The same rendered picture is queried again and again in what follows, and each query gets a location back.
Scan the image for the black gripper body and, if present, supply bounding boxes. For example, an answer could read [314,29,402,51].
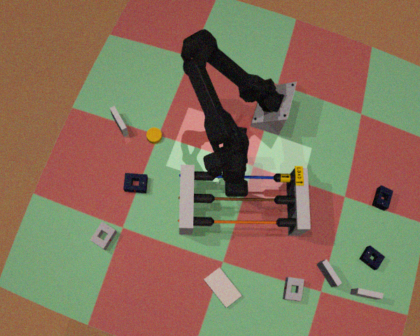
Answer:
[225,180,249,197]

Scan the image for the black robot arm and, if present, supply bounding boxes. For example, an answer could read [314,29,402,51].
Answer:
[181,29,284,184]

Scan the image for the yellow short cylinder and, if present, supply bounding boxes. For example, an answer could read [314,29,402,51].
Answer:
[146,128,162,144]

